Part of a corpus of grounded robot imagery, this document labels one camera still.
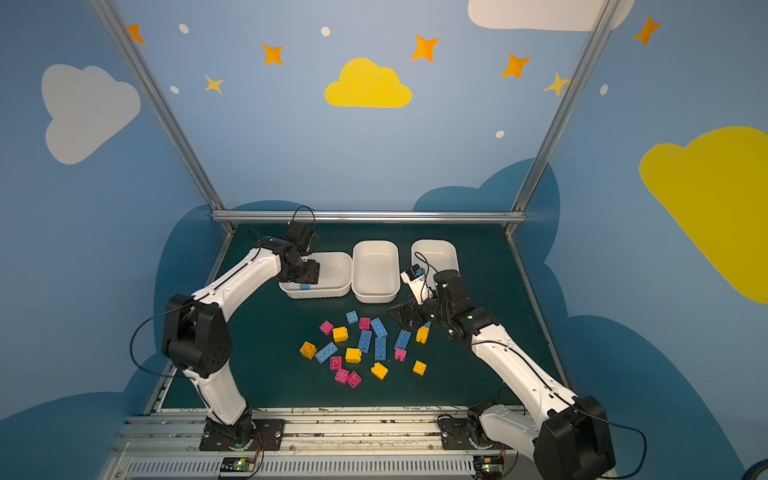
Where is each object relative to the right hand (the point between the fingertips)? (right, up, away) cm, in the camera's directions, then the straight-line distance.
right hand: (403, 300), depth 80 cm
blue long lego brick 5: (0, -14, +9) cm, 16 cm away
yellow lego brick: (-19, -12, +11) cm, 25 cm away
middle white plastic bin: (-9, +6, +28) cm, 30 cm away
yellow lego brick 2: (+6, -12, +11) cm, 18 cm away
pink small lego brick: (-24, -10, +11) cm, 28 cm away
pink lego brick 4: (-17, -22, +3) cm, 28 cm away
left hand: (-31, +6, +12) cm, 33 cm away
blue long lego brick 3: (-12, -14, +10) cm, 21 cm away
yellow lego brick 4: (-15, -17, +7) cm, 23 cm away
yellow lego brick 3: (-28, -16, +6) cm, 32 cm away
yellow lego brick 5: (-7, -21, +5) cm, 22 cm away
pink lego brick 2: (-19, -19, +6) cm, 28 cm away
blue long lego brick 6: (-23, -17, +9) cm, 30 cm away
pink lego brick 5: (-14, -23, +3) cm, 27 cm away
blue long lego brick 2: (-7, -11, +13) cm, 19 cm away
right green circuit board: (+21, -39, -8) cm, 45 cm away
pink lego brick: (-12, -9, +13) cm, 20 cm away
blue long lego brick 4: (-7, -16, +9) cm, 19 cm away
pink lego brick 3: (-1, -17, +6) cm, 18 cm away
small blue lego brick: (-16, -8, +14) cm, 23 cm away
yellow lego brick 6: (+5, -21, +6) cm, 22 cm away
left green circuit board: (-41, -38, -9) cm, 57 cm away
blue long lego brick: (-33, +2, +21) cm, 39 cm away
